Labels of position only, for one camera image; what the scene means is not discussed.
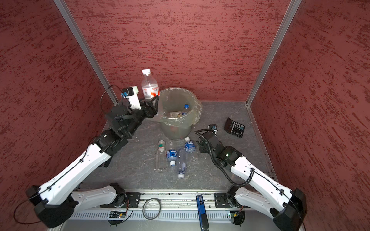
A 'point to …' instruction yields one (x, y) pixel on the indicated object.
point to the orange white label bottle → (175, 114)
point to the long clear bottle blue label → (181, 162)
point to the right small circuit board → (234, 213)
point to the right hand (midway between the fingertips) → (204, 144)
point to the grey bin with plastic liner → (179, 109)
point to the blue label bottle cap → (190, 149)
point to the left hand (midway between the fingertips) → (152, 100)
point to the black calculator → (234, 128)
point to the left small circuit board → (114, 214)
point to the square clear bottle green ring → (161, 162)
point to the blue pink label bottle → (186, 106)
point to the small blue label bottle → (172, 155)
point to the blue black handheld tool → (202, 212)
